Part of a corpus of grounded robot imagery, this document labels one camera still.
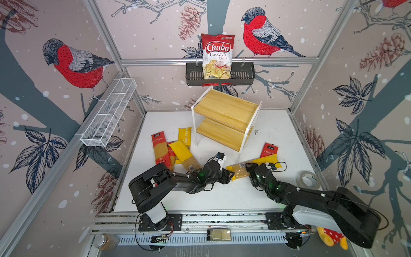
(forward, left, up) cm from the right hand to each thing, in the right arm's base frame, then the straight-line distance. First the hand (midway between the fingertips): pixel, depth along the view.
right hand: (243, 170), depth 87 cm
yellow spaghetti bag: (-1, +2, -1) cm, 2 cm away
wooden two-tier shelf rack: (+11, +11, +30) cm, 34 cm away
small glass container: (-30, +13, +1) cm, 33 cm away
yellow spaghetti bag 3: (+25, +37, 0) cm, 45 cm away
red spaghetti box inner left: (+5, +42, +1) cm, 42 cm away
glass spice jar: (-36, +58, +8) cm, 68 cm away
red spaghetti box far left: (+12, +51, +1) cm, 52 cm away
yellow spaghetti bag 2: (+7, +35, +2) cm, 35 cm away
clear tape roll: (-3, -35, -4) cm, 36 cm away
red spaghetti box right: (+15, -17, -2) cm, 23 cm away
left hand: (-4, +7, +3) cm, 8 cm away
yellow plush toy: (-29, -33, +2) cm, 44 cm away
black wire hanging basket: (+47, +1, +32) cm, 57 cm away
